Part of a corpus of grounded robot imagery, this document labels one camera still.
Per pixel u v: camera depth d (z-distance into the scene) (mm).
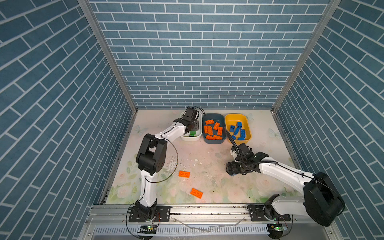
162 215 734
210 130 1041
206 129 1079
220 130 1060
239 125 1083
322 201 419
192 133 1050
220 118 1103
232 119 1120
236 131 1056
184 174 867
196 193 805
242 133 1046
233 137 1025
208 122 1118
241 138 1012
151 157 532
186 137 994
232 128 1050
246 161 654
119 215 754
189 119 769
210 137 1019
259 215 737
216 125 1090
